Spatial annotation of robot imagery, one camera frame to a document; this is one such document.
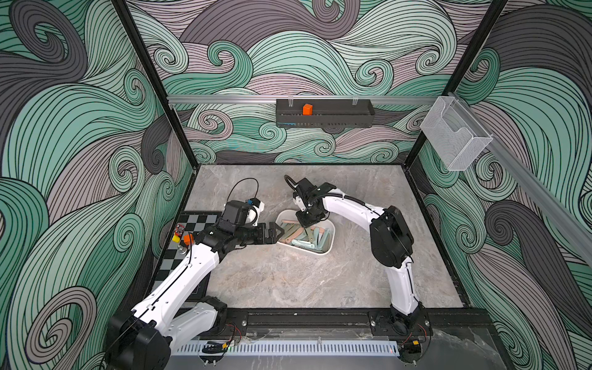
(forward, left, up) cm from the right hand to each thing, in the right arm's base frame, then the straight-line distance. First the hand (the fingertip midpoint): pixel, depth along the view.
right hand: (307, 222), depth 93 cm
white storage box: (-5, -4, -4) cm, 8 cm away
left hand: (-10, +13, +13) cm, 21 cm away
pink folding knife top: (-5, +6, -3) cm, 8 cm away
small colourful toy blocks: (-5, +52, +1) cm, 52 cm away
